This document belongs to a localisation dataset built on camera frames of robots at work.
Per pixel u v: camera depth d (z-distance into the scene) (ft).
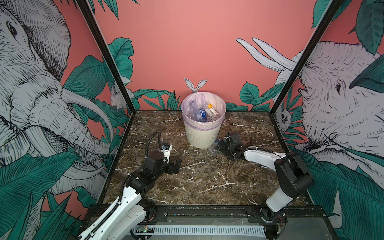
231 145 2.40
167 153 2.25
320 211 2.49
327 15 2.37
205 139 2.95
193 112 3.11
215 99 2.99
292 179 1.51
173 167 2.25
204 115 3.13
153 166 1.83
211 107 3.04
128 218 1.85
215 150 3.03
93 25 2.45
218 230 2.31
